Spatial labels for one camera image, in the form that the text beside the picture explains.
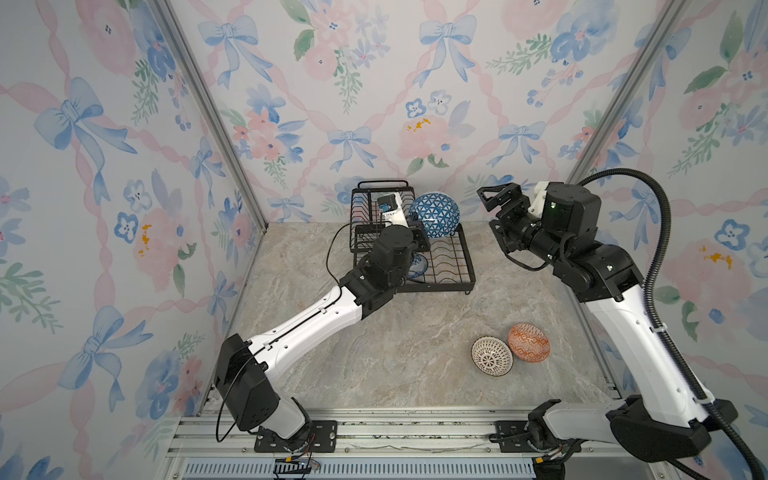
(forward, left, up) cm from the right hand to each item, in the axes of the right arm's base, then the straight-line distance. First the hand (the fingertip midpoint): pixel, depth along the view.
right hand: (481, 201), depth 61 cm
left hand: (+4, +12, -6) cm, 14 cm away
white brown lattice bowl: (-15, -11, -45) cm, 48 cm away
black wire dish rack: (+17, -2, -45) cm, 48 cm away
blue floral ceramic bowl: (+16, +9, -42) cm, 46 cm away
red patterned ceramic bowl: (-11, -22, -45) cm, 51 cm away
